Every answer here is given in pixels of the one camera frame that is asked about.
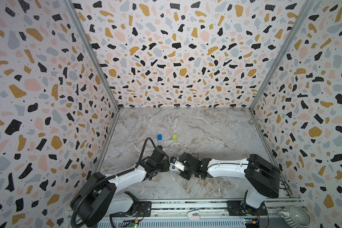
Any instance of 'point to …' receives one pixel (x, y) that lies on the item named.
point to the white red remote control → (172, 167)
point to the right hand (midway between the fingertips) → (177, 166)
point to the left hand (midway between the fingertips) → (168, 162)
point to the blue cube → (159, 137)
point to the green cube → (175, 137)
